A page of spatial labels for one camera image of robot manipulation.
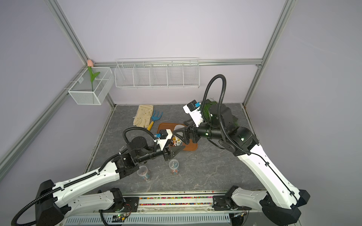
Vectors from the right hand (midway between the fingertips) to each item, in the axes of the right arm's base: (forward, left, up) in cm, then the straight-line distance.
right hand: (179, 126), depth 58 cm
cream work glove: (+38, +32, -39) cm, 63 cm away
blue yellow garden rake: (+37, +23, -40) cm, 59 cm away
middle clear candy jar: (-4, +5, -33) cm, 33 cm away
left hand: (-2, -1, -10) cm, 10 cm away
